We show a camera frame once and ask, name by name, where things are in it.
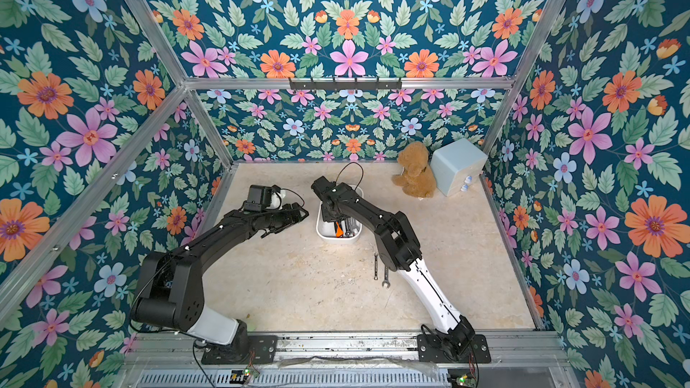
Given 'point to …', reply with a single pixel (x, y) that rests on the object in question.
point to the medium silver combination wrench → (386, 277)
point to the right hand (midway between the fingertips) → (335, 214)
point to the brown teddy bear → (416, 177)
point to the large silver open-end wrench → (349, 224)
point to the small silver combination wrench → (375, 255)
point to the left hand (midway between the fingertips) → (304, 213)
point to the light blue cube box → (456, 164)
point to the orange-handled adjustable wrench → (339, 232)
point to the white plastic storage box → (325, 230)
